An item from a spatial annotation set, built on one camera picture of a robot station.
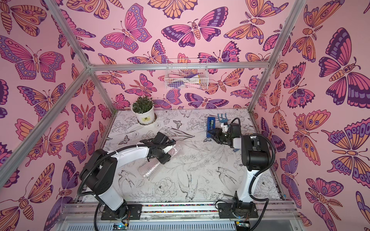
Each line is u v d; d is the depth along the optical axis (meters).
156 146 0.71
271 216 0.74
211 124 1.04
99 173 0.46
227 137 0.87
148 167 0.83
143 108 0.99
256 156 0.56
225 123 0.96
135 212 0.73
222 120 1.13
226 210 0.73
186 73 0.95
